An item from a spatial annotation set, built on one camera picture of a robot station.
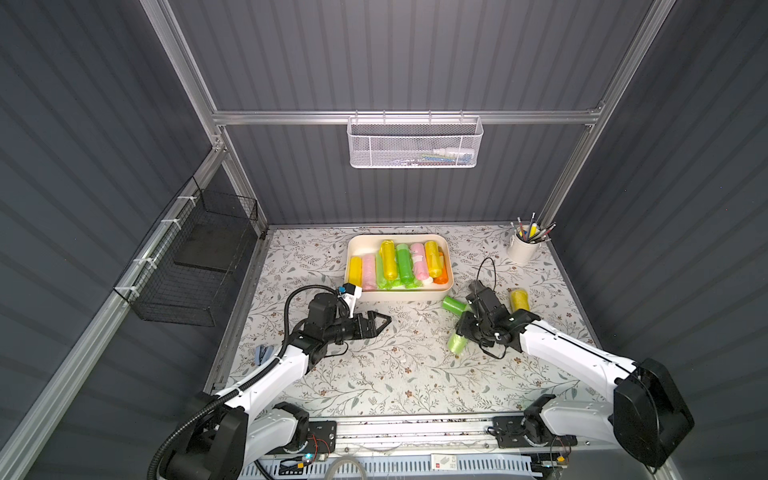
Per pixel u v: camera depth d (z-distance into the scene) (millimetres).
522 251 1027
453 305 947
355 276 1018
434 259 1016
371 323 720
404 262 994
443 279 1018
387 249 1031
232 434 402
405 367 847
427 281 1001
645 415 399
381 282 994
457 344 847
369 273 1020
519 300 961
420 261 996
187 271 731
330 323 682
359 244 1114
